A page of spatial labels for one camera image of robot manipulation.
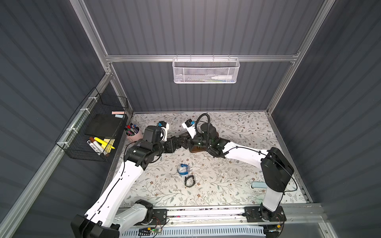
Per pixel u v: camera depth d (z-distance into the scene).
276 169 0.48
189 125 0.70
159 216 0.74
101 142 0.70
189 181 0.85
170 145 0.64
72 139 0.62
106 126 0.75
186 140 0.70
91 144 0.68
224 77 0.87
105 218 0.38
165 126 0.67
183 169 0.91
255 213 0.74
